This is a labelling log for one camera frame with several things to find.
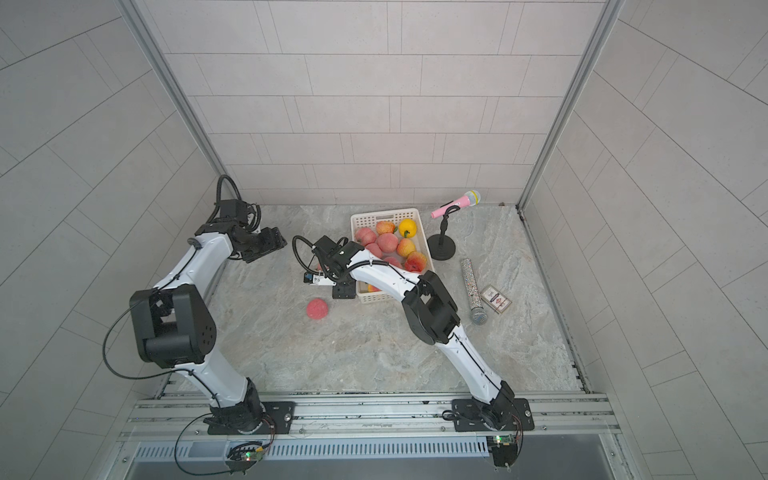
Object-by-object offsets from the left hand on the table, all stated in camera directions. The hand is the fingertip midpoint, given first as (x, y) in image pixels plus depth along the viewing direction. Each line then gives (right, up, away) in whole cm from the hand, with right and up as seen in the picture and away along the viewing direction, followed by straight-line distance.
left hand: (281, 240), depth 92 cm
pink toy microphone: (+59, +13, -2) cm, 60 cm away
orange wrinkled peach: (+32, +4, +14) cm, 35 cm away
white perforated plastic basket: (+26, +7, +14) cm, 30 cm away
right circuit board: (+61, -48, -23) cm, 81 cm away
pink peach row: (+33, -1, +7) cm, 34 cm away
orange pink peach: (+39, -3, +8) cm, 39 cm away
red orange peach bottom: (+42, -7, +2) cm, 42 cm away
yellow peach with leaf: (+29, -12, -16) cm, 35 cm away
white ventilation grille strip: (+18, -48, -24) cm, 56 cm away
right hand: (+20, -13, +3) cm, 24 cm away
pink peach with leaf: (+25, +1, +10) cm, 27 cm away
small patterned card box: (+66, -18, -2) cm, 68 cm away
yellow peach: (+39, +4, +13) cm, 42 cm away
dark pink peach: (+13, -20, -6) cm, 24 cm away
